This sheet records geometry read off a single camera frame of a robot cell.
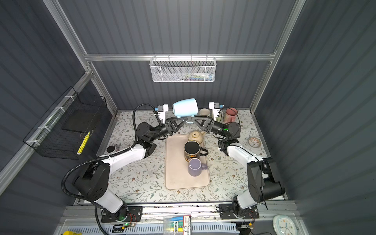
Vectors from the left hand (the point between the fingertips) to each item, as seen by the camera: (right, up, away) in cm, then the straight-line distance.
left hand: (189, 122), depth 64 cm
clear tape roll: (+45, -13, +37) cm, 60 cm away
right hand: (+2, 0, +2) cm, 3 cm away
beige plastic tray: (-8, -32, +22) cm, 39 cm away
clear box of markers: (-6, -49, +5) cm, 50 cm away
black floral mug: (+2, -16, +21) cm, 26 cm away
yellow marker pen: (-50, -8, +5) cm, 51 cm away
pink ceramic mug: (+30, +7, +42) cm, 53 cm away
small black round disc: (-51, -17, +29) cm, 61 cm away
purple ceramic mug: (+3, -25, +17) cm, 30 cm away
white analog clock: (+45, -49, +4) cm, 66 cm away
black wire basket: (-63, -4, +8) cm, 63 cm away
